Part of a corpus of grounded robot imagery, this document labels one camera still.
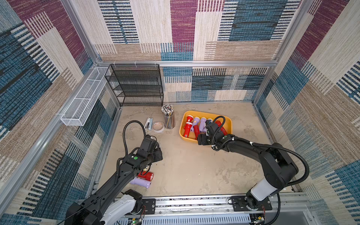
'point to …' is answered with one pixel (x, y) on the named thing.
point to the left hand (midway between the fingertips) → (159, 153)
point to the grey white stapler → (148, 124)
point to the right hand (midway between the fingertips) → (205, 139)
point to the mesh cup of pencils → (168, 111)
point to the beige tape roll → (158, 126)
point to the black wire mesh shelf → (136, 85)
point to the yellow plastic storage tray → (191, 137)
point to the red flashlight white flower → (189, 123)
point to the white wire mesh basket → (77, 113)
